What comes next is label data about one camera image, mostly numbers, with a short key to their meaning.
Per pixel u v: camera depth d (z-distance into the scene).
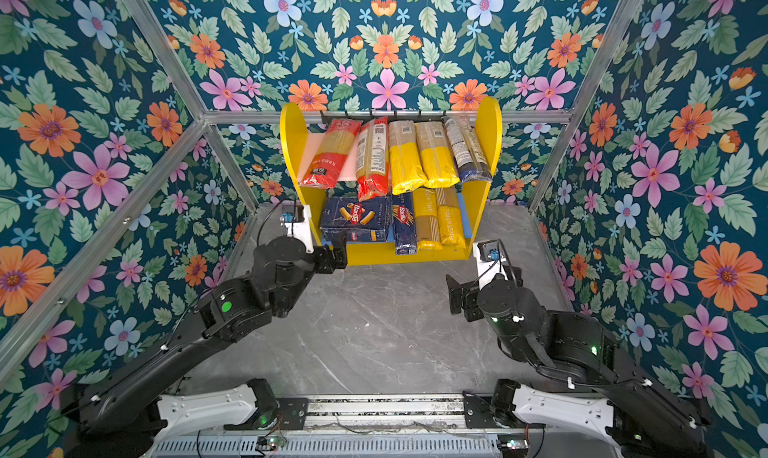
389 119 0.82
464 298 0.50
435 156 0.73
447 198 0.99
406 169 0.69
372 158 0.70
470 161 0.71
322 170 0.67
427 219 0.94
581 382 0.35
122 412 0.38
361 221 0.88
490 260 0.46
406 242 0.86
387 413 0.75
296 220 0.51
